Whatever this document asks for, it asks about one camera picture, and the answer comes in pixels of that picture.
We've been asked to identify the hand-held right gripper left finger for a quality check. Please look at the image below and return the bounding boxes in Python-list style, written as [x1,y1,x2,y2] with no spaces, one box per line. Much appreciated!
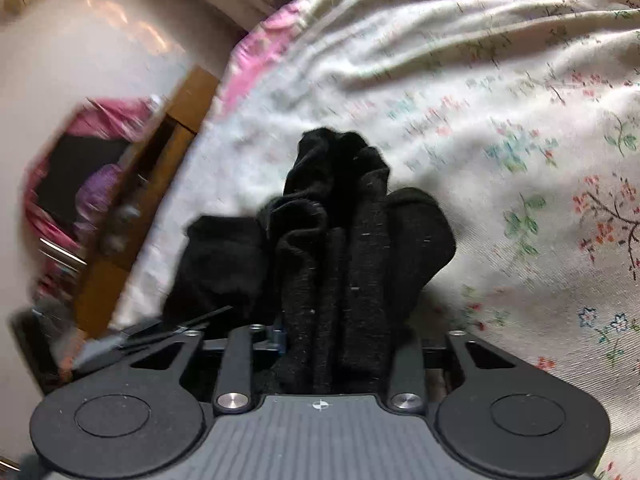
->
[130,324,287,414]

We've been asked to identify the black pants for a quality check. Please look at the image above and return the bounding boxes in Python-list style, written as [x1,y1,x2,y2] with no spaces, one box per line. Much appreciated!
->
[165,127,457,395]

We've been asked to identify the purple cloth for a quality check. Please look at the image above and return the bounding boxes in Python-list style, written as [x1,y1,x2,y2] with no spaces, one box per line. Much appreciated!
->
[75,167,131,233]

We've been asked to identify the white floral bedsheet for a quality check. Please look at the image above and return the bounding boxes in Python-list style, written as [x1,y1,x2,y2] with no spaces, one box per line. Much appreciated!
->
[107,0,640,480]

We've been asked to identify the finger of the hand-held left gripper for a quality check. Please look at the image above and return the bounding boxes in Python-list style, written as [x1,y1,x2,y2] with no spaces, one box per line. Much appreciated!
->
[75,305,234,368]

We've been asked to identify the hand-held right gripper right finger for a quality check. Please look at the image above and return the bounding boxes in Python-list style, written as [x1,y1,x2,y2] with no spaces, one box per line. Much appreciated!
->
[390,331,521,414]

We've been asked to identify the black television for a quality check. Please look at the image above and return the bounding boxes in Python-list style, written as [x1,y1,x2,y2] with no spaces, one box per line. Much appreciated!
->
[35,137,133,226]

